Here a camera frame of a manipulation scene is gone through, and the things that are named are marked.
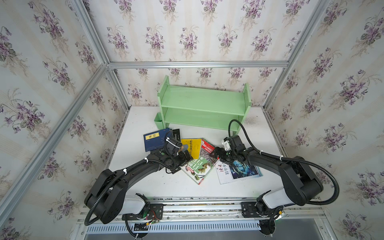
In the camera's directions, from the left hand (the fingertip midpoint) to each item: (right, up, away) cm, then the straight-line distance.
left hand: (190, 162), depth 84 cm
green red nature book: (+4, -4, +1) cm, 6 cm away
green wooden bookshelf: (+6, +32, +1) cm, 32 cm away
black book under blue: (-10, +14, +17) cm, 25 cm away
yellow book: (+2, +7, +7) cm, 11 cm away
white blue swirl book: (+27, -6, +3) cm, 28 cm away
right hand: (+17, +3, +5) cm, 18 cm away
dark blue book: (-23, +11, +12) cm, 28 cm away
